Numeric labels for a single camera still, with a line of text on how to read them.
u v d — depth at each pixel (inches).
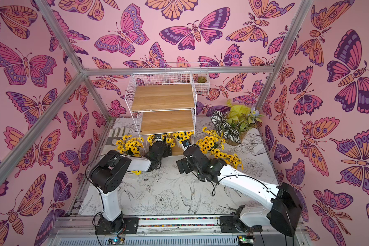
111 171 20.2
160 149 30.9
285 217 15.1
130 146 33.6
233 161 32.8
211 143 34.3
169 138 36.2
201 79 36.2
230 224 28.9
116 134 43.2
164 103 27.7
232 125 33.2
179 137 36.4
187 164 23.7
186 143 26.8
